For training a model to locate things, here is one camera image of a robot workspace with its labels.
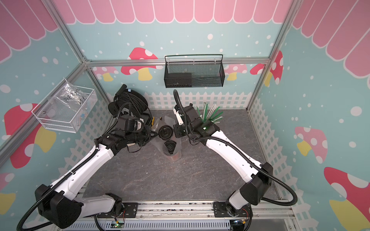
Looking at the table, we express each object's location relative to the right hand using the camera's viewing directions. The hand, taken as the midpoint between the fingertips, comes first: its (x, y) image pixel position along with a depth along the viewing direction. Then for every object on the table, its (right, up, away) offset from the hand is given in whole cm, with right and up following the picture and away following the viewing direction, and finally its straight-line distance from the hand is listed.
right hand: (176, 126), depth 74 cm
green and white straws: (+22, +7, +24) cm, 34 cm away
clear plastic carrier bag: (-10, -8, +2) cm, 13 cm away
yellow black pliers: (-22, +3, +39) cm, 45 cm away
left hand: (-9, -5, +2) cm, 11 cm away
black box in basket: (0, +29, +16) cm, 33 cm away
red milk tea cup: (-2, -12, +2) cm, 12 cm away
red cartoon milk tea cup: (-6, -3, +5) cm, 8 cm away
